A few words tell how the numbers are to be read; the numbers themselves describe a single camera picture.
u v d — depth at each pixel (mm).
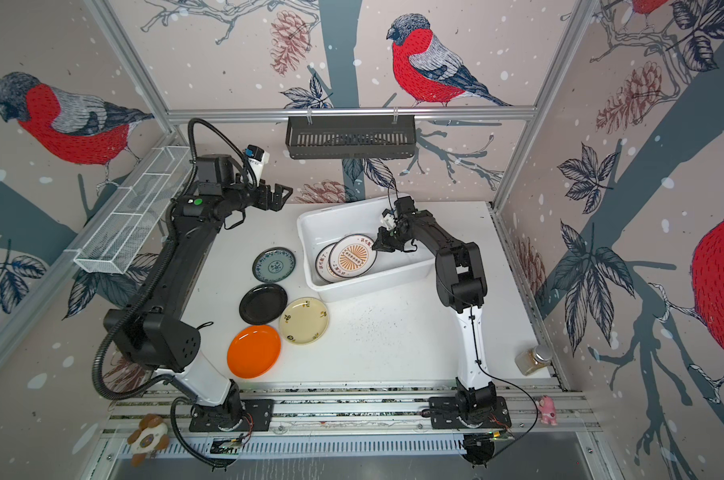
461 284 600
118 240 722
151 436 685
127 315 434
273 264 1037
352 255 1029
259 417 731
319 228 999
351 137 1065
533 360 746
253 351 822
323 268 1007
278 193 713
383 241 908
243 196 657
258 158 678
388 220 978
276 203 713
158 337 432
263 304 925
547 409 730
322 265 1010
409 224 792
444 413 719
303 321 919
